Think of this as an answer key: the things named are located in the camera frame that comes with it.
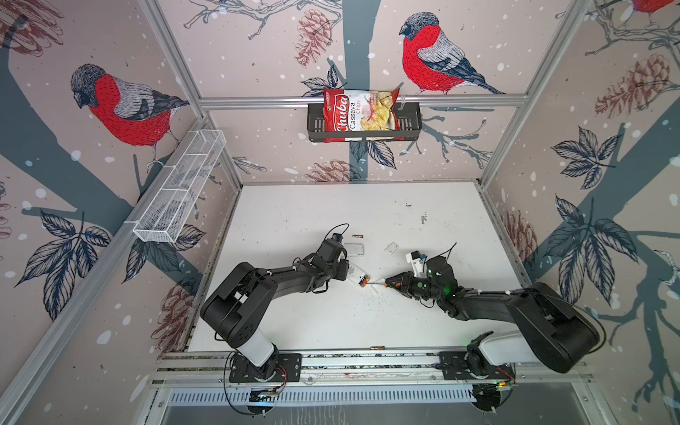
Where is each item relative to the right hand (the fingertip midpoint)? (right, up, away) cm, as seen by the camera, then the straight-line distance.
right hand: (385, 287), depth 85 cm
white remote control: (-10, +10, +15) cm, 20 cm away
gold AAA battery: (-9, +15, +19) cm, 25 cm away
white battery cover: (+5, +10, +15) cm, 19 cm away
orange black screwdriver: (+3, +2, -3) cm, 4 cm away
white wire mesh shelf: (-63, +26, -12) cm, 69 cm away
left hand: (-13, +6, +7) cm, 16 cm away
